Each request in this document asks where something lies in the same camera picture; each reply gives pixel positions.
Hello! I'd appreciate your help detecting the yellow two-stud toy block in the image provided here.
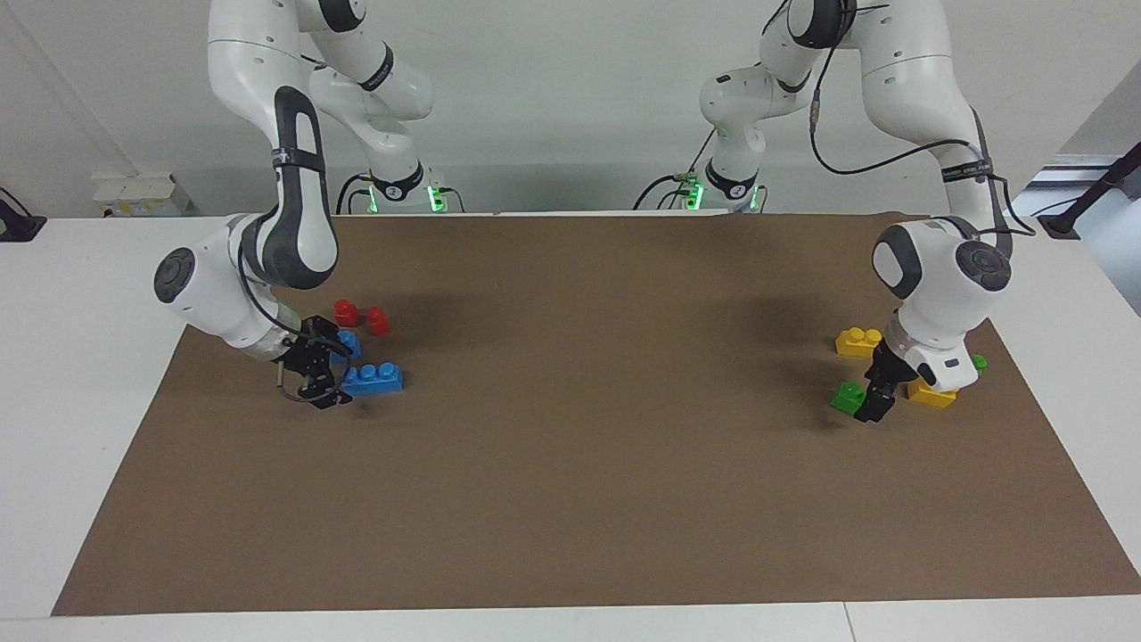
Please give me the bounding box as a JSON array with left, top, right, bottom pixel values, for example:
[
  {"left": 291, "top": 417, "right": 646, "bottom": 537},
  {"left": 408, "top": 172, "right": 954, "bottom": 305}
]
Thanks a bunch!
[
  {"left": 834, "top": 327, "right": 883, "bottom": 359},
  {"left": 907, "top": 379, "right": 959, "bottom": 409}
]

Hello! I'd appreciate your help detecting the white box with yellow label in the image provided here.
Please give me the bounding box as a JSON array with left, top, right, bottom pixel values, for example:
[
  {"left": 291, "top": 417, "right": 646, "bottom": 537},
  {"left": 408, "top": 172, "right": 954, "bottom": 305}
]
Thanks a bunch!
[{"left": 92, "top": 174, "right": 193, "bottom": 218}]

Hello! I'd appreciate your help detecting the brown table mat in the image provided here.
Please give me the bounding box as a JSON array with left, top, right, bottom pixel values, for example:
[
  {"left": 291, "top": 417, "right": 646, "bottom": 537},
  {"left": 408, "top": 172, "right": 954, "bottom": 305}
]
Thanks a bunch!
[{"left": 51, "top": 212, "right": 1141, "bottom": 618}]

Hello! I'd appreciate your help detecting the black table clamp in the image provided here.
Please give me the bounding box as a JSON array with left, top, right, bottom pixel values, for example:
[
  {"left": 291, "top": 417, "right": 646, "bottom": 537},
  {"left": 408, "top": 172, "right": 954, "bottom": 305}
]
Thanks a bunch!
[{"left": 0, "top": 187, "right": 47, "bottom": 243}]

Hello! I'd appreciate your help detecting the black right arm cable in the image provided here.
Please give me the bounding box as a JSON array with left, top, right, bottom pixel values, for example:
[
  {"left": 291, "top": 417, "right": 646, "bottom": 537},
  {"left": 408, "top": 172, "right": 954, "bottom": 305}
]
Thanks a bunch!
[{"left": 236, "top": 250, "right": 353, "bottom": 407}]

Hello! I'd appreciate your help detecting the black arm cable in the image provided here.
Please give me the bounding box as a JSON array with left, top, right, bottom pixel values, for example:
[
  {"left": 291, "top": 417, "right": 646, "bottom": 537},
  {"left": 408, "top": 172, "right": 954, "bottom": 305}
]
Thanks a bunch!
[
  {"left": 236, "top": 250, "right": 353, "bottom": 407},
  {"left": 807, "top": 36, "right": 1037, "bottom": 237}
]

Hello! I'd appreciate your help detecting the black base cable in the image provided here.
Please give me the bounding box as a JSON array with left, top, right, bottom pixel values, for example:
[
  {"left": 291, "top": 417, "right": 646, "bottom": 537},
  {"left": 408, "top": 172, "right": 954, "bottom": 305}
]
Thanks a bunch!
[
  {"left": 336, "top": 174, "right": 375, "bottom": 215},
  {"left": 633, "top": 134, "right": 718, "bottom": 211}
]

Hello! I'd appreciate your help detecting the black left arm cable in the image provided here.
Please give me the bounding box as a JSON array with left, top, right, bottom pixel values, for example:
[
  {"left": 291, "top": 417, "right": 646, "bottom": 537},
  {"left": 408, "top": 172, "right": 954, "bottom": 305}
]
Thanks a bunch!
[{"left": 807, "top": 36, "right": 1037, "bottom": 237}]

